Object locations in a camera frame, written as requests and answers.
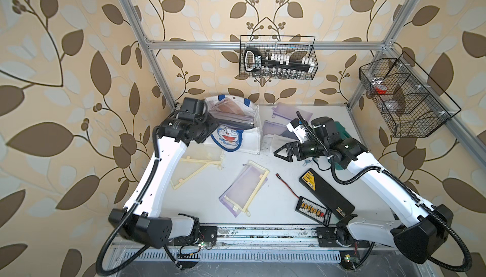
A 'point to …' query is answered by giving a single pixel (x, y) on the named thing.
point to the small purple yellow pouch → (243, 191)
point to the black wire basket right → (410, 103)
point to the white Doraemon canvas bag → (238, 121)
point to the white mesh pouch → (271, 143)
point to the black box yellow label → (326, 195)
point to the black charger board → (310, 209)
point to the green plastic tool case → (339, 128)
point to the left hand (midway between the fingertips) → (212, 122)
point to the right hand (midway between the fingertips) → (281, 151)
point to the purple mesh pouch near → (269, 127)
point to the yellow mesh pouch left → (195, 157)
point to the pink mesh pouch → (226, 108)
